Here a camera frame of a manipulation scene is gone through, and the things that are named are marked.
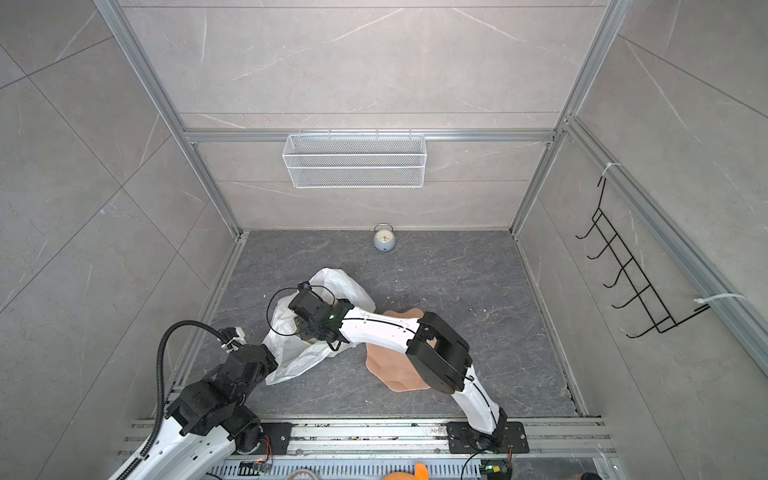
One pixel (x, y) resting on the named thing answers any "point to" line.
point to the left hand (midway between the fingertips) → (272, 343)
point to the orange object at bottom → (421, 473)
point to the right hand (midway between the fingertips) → (307, 320)
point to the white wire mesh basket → (354, 161)
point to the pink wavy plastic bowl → (393, 366)
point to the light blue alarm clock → (384, 237)
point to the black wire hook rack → (656, 312)
